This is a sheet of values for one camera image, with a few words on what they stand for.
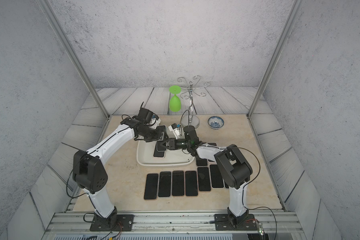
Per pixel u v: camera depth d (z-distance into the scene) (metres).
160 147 0.83
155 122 0.75
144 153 0.99
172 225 0.73
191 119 1.14
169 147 0.81
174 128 0.83
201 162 0.94
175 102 0.96
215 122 1.15
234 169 0.51
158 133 0.77
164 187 0.82
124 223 0.73
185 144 0.79
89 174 0.47
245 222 0.67
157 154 0.96
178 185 0.85
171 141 0.80
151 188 0.85
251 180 0.51
